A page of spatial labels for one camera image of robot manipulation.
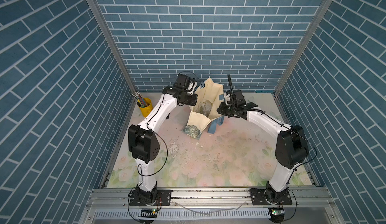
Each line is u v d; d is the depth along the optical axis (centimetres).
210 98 104
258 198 74
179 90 63
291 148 49
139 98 99
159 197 73
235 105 71
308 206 73
